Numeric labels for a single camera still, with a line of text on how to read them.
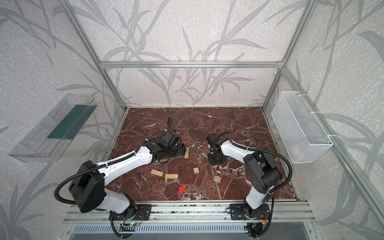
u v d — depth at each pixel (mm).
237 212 731
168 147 642
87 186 418
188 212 753
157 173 868
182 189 808
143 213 722
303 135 611
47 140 642
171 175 849
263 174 461
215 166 880
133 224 707
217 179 830
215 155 763
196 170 868
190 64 966
